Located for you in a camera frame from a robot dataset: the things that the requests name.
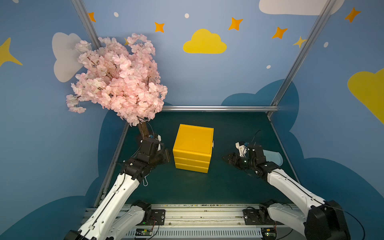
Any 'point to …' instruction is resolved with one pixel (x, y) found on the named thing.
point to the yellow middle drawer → (186, 161)
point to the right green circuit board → (269, 233)
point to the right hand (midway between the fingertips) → (227, 157)
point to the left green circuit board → (143, 232)
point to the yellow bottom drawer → (203, 169)
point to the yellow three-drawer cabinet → (193, 147)
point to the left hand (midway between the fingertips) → (168, 151)
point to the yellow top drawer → (191, 155)
